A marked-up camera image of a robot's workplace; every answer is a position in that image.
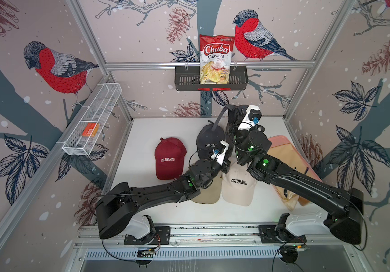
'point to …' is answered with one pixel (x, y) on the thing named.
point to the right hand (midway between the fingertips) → (237, 111)
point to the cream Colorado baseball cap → (238, 186)
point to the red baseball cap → (169, 155)
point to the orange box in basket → (90, 129)
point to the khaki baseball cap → (211, 194)
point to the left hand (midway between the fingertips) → (234, 146)
